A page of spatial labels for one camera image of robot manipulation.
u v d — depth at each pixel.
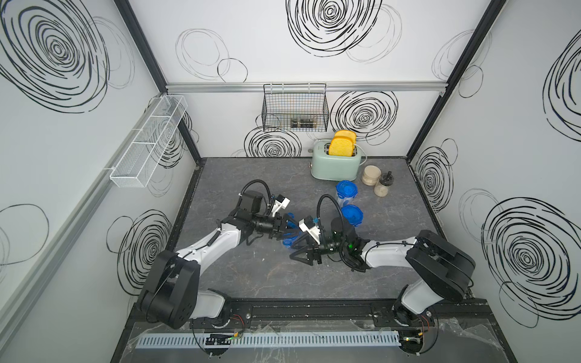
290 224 0.71
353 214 0.83
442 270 0.44
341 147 0.98
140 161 0.73
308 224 0.70
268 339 0.96
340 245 0.68
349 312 0.76
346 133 1.01
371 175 1.06
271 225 0.70
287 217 0.72
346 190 0.89
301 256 0.71
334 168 1.04
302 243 0.77
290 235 0.77
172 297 0.41
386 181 0.98
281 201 0.76
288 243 0.77
